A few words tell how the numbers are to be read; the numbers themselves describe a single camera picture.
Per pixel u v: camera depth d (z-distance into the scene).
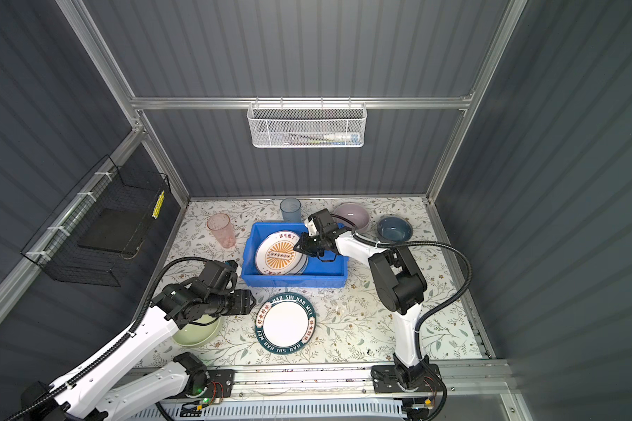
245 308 0.68
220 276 0.60
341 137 0.89
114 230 0.75
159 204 0.83
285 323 0.85
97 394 0.42
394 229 1.06
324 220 0.79
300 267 0.93
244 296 0.68
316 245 0.83
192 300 0.53
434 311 0.54
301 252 0.89
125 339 0.45
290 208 1.06
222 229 0.94
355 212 1.11
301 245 0.85
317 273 0.96
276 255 0.96
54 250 0.61
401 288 0.53
